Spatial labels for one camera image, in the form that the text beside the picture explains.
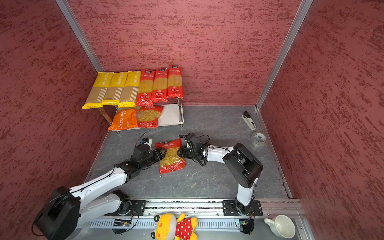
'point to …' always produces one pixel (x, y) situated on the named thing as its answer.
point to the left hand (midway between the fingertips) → (164, 154)
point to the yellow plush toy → (168, 226)
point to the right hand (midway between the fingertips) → (179, 156)
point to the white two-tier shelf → (172, 115)
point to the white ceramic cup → (282, 226)
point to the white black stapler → (248, 119)
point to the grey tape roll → (258, 138)
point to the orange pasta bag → (124, 119)
